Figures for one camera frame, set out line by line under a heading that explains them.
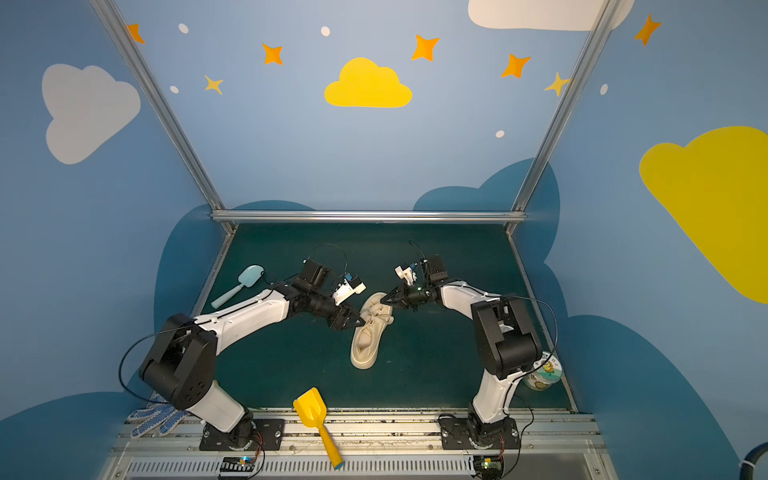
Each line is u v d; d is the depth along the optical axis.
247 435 0.68
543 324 0.67
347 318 0.76
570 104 0.84
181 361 0.45
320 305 0.74
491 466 0.73
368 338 0.87
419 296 0.82
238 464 0.73
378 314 0.90
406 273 0.89
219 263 1.14
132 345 0.44
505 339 0.49
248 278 1.05
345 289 0.77
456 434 0.75
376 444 0.74
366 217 1.23
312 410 0.78
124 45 0.73
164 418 0.76
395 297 0.84
